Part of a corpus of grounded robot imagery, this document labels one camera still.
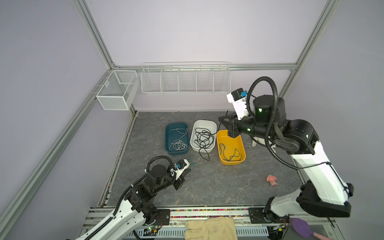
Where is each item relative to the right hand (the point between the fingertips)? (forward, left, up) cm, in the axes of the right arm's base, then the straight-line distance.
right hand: (219, 119), depth 54 cm
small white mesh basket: (+42, +62, -20) cm, 78 cm away
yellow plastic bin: (+12, -13, -44) cm, 47 cm away
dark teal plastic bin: (+22, +24, -44) cm, 55 cm away
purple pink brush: (-29, -42, -46) cm, 69 cm away
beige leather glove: (-29, +2, -46) cm, 54 cm away
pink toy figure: (-6, -33, -44) cm, 56 cm away
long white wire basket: (+56, +1, -18) cm, 59 cm away
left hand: (-8, +13, -29) cm, 33 cm away
